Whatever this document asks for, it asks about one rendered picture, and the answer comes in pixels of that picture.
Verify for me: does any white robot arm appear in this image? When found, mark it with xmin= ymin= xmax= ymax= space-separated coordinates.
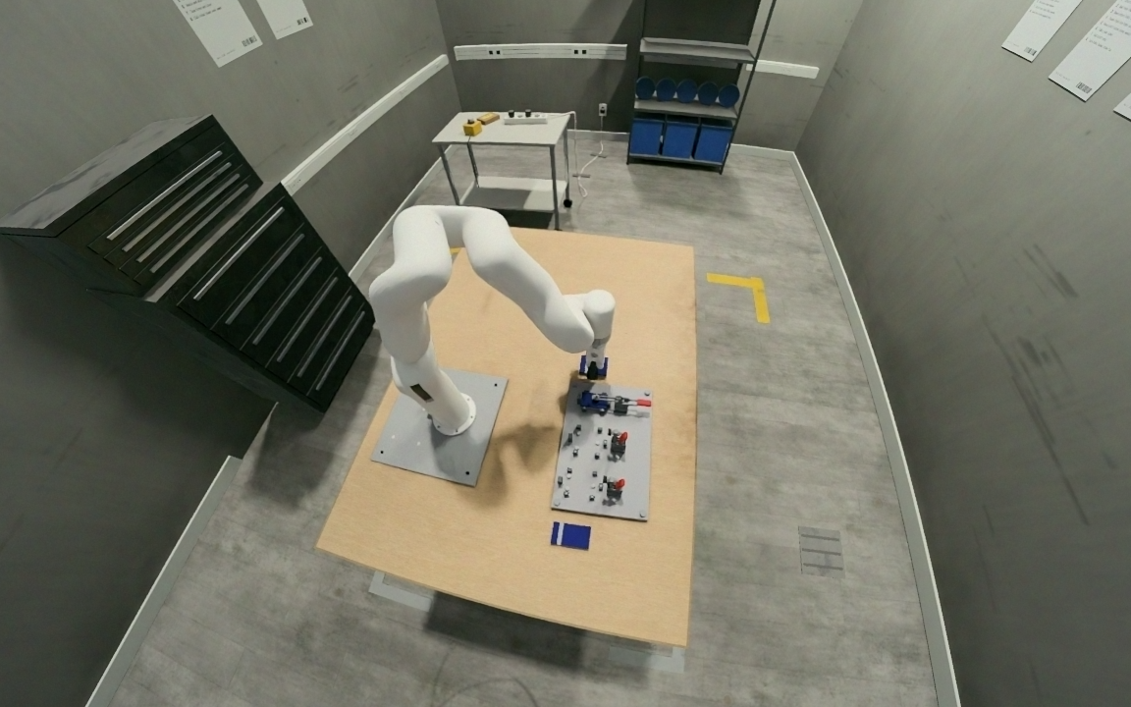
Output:
xmin=369 ymin=205 xmax=616 ymax=436

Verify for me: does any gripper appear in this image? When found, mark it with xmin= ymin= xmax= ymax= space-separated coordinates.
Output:
xmin=586 ymin=342 xmax=608 ymax=380

